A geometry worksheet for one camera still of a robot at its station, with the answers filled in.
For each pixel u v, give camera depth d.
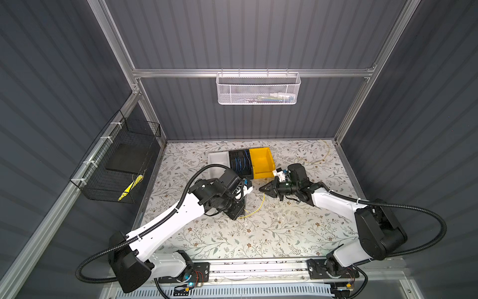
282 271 0.76
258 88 1.24
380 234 0.44
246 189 0.66
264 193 0.81
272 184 0.76
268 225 0.86
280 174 0.83
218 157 1.09
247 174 0.99
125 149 0.76
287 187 0.75
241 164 1.02
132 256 0.38
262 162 1.09
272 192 0.76
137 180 0.72
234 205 0.63
